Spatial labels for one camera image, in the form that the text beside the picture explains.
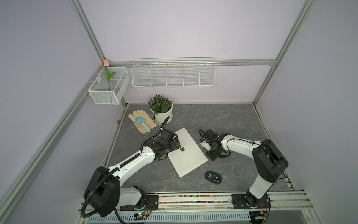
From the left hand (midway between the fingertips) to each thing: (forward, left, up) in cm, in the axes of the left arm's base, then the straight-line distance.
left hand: (173, 146), depth 85 cm
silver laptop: (-4, -10, -9) cm, 14 cm away
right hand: (-3, -25, -10) cm, 27 cm away
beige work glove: (+23, +26, -10) cm, 36 cm away
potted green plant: (+25, +7, +8) cm, 27 cm away
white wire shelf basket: (+47, -2, +20) cm, 51 cm away
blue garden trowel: (+28, +26, -9) cm, 39 cm away
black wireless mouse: (-18, -22, -7) cm, 29 cm away
